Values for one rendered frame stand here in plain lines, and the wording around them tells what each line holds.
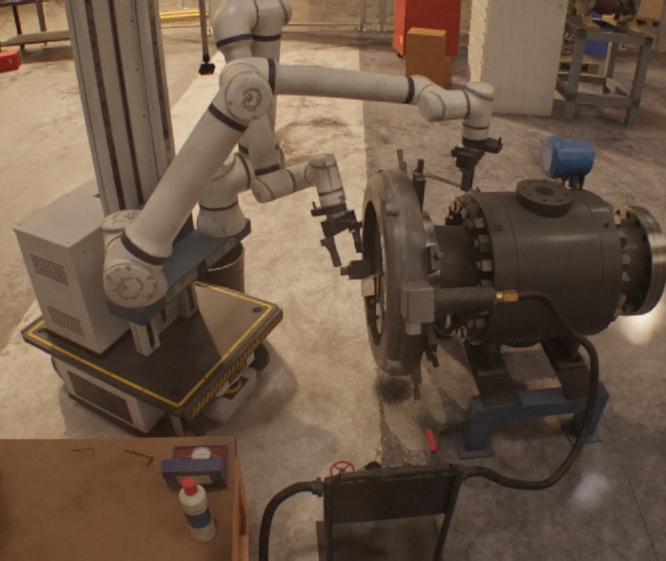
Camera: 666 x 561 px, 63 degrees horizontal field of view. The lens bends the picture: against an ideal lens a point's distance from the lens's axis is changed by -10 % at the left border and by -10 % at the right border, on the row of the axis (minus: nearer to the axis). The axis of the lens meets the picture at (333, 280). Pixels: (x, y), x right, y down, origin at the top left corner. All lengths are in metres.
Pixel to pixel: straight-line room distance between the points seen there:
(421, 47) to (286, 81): 4.83
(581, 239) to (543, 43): 3.85
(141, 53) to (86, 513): 1.42
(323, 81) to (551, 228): 0.94
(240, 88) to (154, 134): 0.70
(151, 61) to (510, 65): 4.25
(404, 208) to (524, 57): 4.05
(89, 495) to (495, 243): 1.49
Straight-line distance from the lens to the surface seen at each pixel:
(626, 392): 2.87
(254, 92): 1.50
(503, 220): 2.09
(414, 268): 1.85
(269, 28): 2.00
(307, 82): 1.70
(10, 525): 1.82
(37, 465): 1.92
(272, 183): 1.92
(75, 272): 2.18
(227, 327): 2.43
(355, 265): 2.32
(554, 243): 2.12
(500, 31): 5.71
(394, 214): 1.90
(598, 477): 2.49
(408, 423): 2.46
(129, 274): 1.66
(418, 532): 2.17
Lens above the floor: 1.85
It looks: 35 degrees down
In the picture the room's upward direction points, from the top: straight up
